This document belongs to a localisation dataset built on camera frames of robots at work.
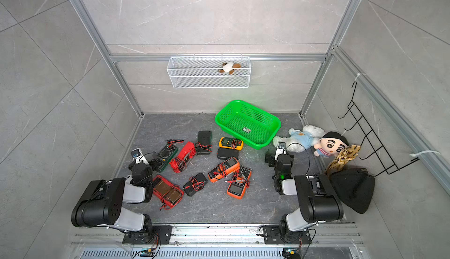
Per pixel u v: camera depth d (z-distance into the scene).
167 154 0.98
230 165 0.88
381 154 0.64
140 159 0.76
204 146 0.99
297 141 0.95
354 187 0.66
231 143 1.00
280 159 0.72
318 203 0.44
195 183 0.84
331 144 0.81
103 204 0.45
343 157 0.76
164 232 0.78
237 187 0.83
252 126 1.13
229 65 0.88
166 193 0.82
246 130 1.11
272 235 0.73
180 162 0.88
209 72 1.01
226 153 0.96
